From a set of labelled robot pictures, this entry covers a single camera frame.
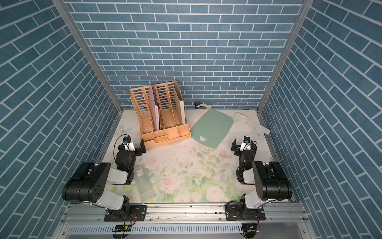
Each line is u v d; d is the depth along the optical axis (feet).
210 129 3.56
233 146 2.74
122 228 2.33
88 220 2.37
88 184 1.47
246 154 2.31
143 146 2.76
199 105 3.92
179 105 2.84
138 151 2.66
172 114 3.82
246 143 2.47
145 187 2.71
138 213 2.42
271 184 1.48
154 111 2.78
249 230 2.31
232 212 2.42
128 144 2.48
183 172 2.88
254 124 3.78
